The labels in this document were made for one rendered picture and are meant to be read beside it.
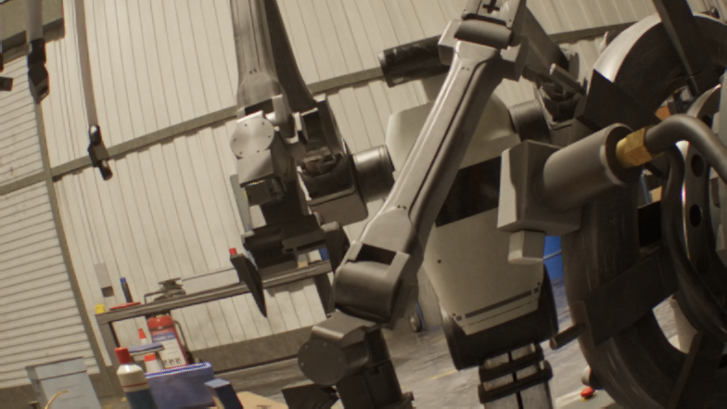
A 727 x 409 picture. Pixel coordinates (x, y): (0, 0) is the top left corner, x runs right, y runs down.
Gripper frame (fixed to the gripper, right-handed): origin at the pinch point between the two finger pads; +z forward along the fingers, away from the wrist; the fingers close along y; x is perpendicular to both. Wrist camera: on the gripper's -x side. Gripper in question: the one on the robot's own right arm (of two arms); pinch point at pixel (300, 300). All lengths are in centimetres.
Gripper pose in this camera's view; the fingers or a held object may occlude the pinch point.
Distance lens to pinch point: 113.2
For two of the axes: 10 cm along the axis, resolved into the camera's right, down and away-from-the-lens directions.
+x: 2.4, 5.3, 8.1
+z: 1.9, 7.9, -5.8
